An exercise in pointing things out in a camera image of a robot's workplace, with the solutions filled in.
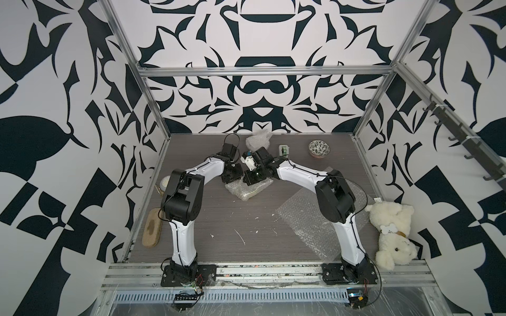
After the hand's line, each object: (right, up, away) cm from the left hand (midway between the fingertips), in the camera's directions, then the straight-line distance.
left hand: (239, 173), depth 100 cm
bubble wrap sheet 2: (+10, +18, +10) cm, 22 cm away
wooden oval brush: (-35, -21, -17) cm, 44 cm away
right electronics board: (+44, -42, -29) cm, 67 cm away
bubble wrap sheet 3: (+30, -17, -10) cm, 36 cm away
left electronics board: (-19, -43, -27) cm, 55 cm away
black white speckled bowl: (+43, +13, +12) cm, 47 cm away
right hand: (+2, -1, -6) cm, 6 cm away
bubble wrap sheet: (+2, -7, -11) cm, 13 cm away
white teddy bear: (+62, -17, -20) cm, 68 cm away
